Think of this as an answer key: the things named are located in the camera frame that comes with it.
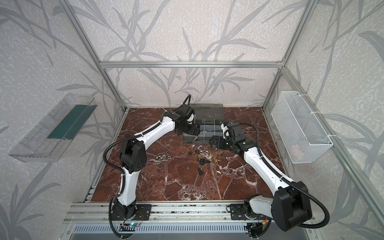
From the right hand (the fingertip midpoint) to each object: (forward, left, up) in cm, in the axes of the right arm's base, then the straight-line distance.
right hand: (216, 137), depth 84 cm
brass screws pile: (-3, 0, -16) cm, 16 cm away
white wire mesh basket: (-10, -35, +19) cm, 41 cm away
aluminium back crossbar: (+45, +15, +19) cm, 51 cm away
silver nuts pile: (-5, +35, -16) cm, 39 cm away
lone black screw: (-14, +9, -15) cm, 22 cm away
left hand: (+10, +12, -3) cm, 16 cm away
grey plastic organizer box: (+29, +2, -16) cm, 33 cm away
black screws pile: (-4, +7, -16) cm, 18 cm away
